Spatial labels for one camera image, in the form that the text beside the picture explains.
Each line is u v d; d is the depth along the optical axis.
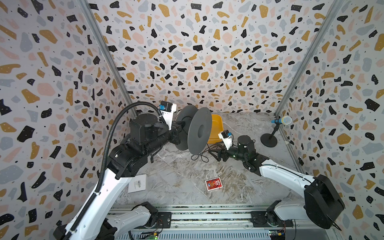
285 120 0.85
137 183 0.81
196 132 0.52
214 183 0.84
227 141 0.71
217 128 1.14
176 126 0.49
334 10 0.72
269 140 1.06
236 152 0.69
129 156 0.38
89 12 0.70
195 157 0.97
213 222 0.73
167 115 0.49
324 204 0.42
